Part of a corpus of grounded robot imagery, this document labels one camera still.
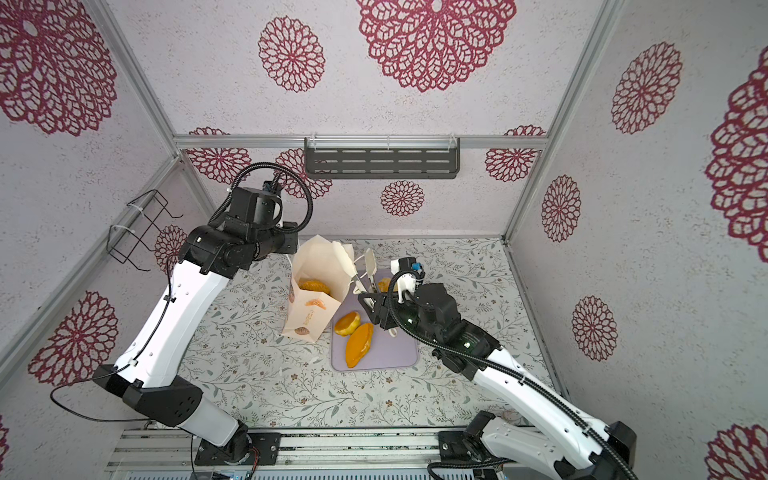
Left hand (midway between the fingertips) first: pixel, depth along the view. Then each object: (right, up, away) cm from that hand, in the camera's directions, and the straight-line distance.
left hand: (288, 237), depth 71 cm
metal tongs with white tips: (+20, -6, +2) cm, 20 cm away
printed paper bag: (+3, -20, +9) cm, 22 cm away
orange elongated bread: (+15, -30, +18) cm, 38 cm away
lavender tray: (+25, -32, +19) cm, 45 cm away
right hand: (+19, -13, -6) cm, 24 cm away
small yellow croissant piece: (+12, -25, +20) cm, 34 cm away
